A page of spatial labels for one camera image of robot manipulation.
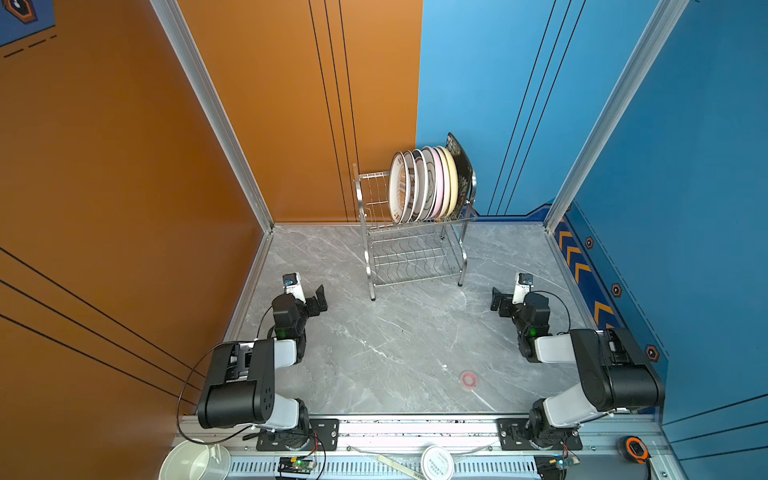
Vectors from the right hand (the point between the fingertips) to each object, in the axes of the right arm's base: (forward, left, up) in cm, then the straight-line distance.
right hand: (507, 289), depth 94 cm
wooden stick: (-46, +32, -6) cm, 57 cm away
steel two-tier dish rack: (+16, +35, -1) cm, 38 cm away
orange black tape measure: (-42, -19, -3) cm, 46 cm away
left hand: (0, +63, +4) cm, 63 cm away
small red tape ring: (-26, +15, -6) cm, 31 cm away
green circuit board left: (-45, +60, -7) cm, 75 cm away
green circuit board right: (-45, -2, -8) cm, 46 cm away
